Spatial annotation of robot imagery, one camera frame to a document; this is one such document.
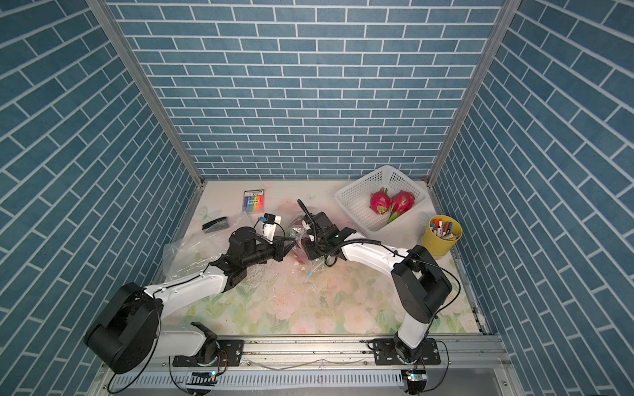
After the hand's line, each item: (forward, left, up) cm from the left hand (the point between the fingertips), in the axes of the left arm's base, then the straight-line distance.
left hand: (302, 243), depth 81 cm
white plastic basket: (+31, -21, -13) cm, 40 cm away
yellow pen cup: (+8, -51, -5) cm, 52 cm away
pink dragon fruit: (-1, +1, 0) cm, 2 cm away
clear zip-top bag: (+4, +47, -15) cm, 49 cm away
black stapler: (+15, +37, -12) cm, 42 cm away
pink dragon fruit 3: (+24, -39, -6) cm, 46 cm away
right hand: (+2, -2, -8) cm, 8 cm away
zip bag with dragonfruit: (-6, -2, -5) cm, 8 cm away
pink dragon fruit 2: (+24, -30, -6) cm, 39 cm away
